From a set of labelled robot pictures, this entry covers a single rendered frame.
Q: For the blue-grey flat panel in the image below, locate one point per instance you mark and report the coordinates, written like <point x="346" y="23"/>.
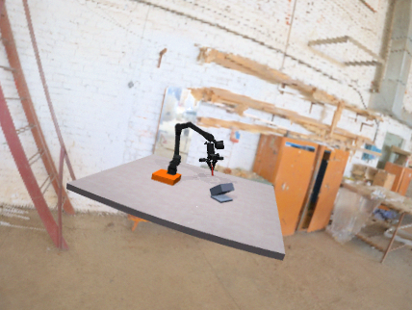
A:
<point x="219" y="191"/>

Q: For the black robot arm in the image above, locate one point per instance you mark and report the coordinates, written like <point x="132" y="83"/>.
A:
<point x="176" y="160"/>

